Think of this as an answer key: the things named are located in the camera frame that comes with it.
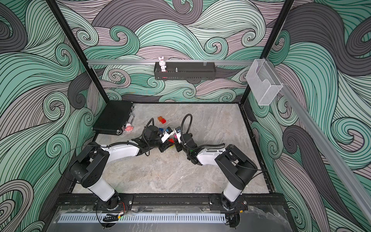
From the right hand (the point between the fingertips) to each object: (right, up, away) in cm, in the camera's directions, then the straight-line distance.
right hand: (175, 139), depth 91 cm
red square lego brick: (-2, 0, -4) cm, 4 cm away
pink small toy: (-34, +7, +10) cm, 36 cm away
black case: (-47, +14, +15) cm, 52 cm away
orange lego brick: (-14, +13, +19) cm, 27 cm away
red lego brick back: (-10, +11, +16) cm, 22 cm away
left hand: (-2, 0, -2) cm, 3 cm away
